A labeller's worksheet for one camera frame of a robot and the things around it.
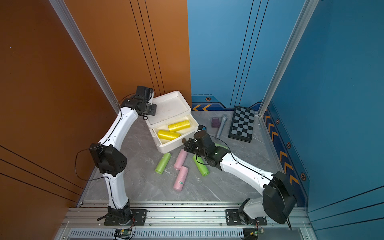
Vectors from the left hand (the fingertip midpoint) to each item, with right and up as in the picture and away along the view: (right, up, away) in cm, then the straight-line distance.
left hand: (152, 107), depth 90 cm
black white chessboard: (+61, -10, +18) cm, 64 cm away
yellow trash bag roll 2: (+17, -11, -4) cm, 21 cm away
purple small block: (+41, -9, +20) cm, 47 cm away
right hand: (+20, -20, -12) cm, 31 cm away
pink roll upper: (+17, -32, +1) cm, 36 cm away
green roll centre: (+31, -36, -3) cm, 47 cm away
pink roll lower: (+19, -41, -8) cm, 45 cm away
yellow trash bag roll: (+11, -16, -7) cm, 21 cm away
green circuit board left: (-7, -62, -19) cm, 65 cm away
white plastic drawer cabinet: (+11, +1, +2) cm, 12 cm away
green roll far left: (+7, -34, -1) cm, 34 cm away
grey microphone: (+48, -8, +22) cm, 53 cm away
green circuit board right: (+56, -61, -21) cm, 85 cm away
